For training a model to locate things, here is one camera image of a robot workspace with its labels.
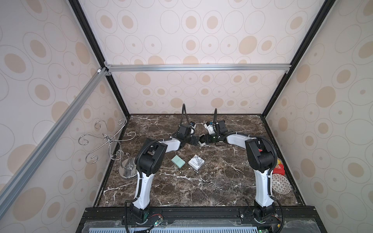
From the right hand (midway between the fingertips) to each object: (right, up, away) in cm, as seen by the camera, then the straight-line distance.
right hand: (208, 138), depth 103 cm
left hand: (-7, +3, -1) cm, 8 cm away
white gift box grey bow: (-9, -14, -13) cm, 21 cm away
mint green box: (-20, -14, -11) cm, 27 cm away
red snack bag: (+41, -17, -16) cm, 47 cm away
